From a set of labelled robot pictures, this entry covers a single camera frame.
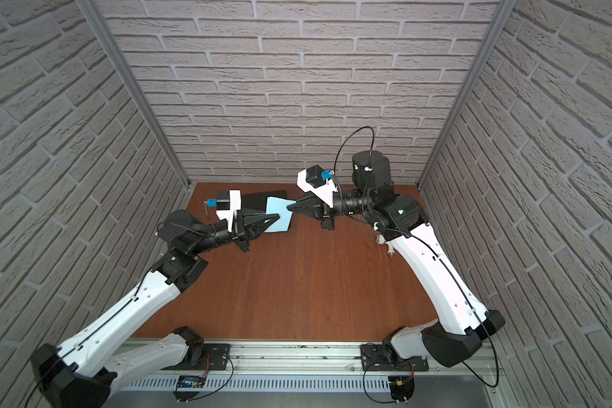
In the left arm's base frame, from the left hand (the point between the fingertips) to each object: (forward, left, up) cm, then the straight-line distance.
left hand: (273, 207), depth 58 cm
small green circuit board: (-30, +27, -45) cm, 60 cm away
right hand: (0, -5, +2) cm, 6 cm away
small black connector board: (-32, -35, -42) cm, 63 cm away
